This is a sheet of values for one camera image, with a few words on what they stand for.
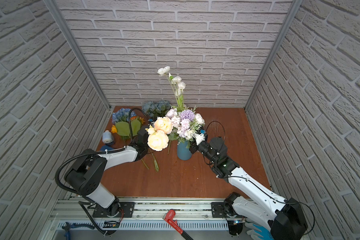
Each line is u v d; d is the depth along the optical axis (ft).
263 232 2.23
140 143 2.27
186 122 1.83
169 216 2.33
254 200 1.54
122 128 3.29
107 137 3.02
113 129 3.20
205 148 2.03
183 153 2.80
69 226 2.24
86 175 1.49
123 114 3.43
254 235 2.19
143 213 2.42
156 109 3.50
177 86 2.33
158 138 1.76
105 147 3.13
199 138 1.99
